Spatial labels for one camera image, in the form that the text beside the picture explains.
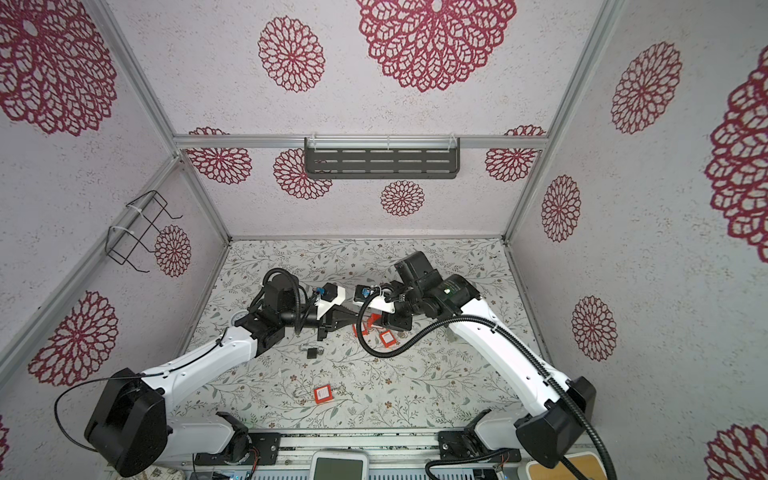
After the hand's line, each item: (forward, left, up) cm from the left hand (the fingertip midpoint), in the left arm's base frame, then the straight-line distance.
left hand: (357, 320), depth 74 cm
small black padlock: (0, +15, -20) cm, 25 cm away
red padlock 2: (+7, -1, -20) cm, 21 cm away
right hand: (+3, -6, +5) cm, 8 cm away
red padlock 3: (-12, +10, -19) cm, 25 cm away
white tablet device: (-29, +4, -16) cm, 33 cm away
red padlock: (+1, -4, -1) cm, 4 cm away
